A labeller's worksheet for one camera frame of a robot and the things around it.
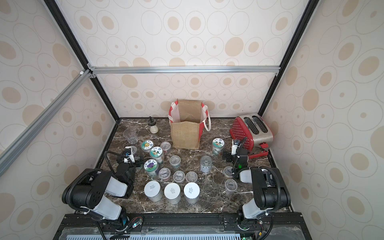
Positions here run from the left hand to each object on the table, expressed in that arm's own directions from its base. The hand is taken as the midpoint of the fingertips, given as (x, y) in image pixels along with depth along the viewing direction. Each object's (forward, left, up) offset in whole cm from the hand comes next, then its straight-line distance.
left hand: (136, 148), depth 88 cm
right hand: (+4, -62, -5) cm, 63 cm away
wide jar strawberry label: (+6, -49, -4) cm, 50 cm away
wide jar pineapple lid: (-1, -12, -4) cm, 12 cm away
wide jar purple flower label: (-9, -10, -4) cm, 14 cm away
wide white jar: (-23, -14, -4) cm, 27 cm away
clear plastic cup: (+18, +11, -10) cm, 23 cm away
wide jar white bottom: (-24, -24, -3) cm, 34 cm away
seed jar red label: (-11, -54, -6) cm, 55 cm away
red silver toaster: (+13, -71, +5) cm, 72 cm away
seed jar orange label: (-14, -26, -6) cm, 31 cm away
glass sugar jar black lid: (+23, -4, -9) cm, 25 cm away
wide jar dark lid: (-24, -33, -2) cm, 41 cm away
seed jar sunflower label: (+5, -4, -4) cm, 8 cm away
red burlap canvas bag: (+32, -29, -6) cm, 43 cm away
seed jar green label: (-4, -23, -6) cm, 24 cm away
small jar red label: (-13, -18, -6) cm, 23 cm away
